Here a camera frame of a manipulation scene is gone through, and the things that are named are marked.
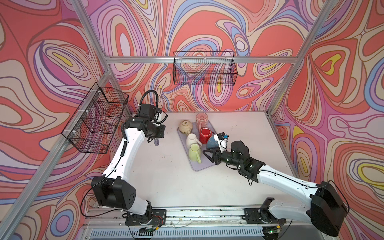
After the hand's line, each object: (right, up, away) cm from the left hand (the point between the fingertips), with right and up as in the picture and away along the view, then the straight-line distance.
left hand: (163, 131), depth 80 cm
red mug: (+25, -2, +18) cm, 30 cm away
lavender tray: (+30, +2, +31) cm, 44 cm away
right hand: (+23, -12, -3) cm, 26 cm away
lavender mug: (-4, -6, +2) cm, 8 cm away
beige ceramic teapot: (+11, +2, +21) cm, 24 cm away
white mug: (+15, -5, +13) cm, 21 cm away
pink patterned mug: (+22, +7, +21) cm, 32 cm away
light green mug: (+17, -13, +7) cm, 23 cm away
